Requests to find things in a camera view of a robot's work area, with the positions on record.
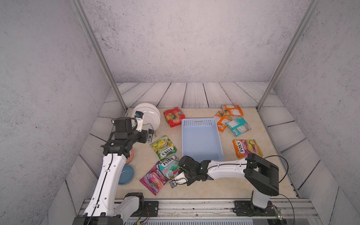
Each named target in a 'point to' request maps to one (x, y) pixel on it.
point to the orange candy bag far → (234, 110)
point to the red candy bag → (174, 116)
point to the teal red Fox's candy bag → (169, 165)
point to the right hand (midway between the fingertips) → (180, 173)
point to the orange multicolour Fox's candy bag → (243, 147)
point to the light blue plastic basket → (201, 139)
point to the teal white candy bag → (238, 125)
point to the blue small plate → (126, 175)
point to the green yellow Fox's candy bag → (164, 147)
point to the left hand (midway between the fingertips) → (147, 128)
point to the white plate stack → (151, 117)
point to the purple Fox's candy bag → (153, 180)
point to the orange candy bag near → (221, 120)
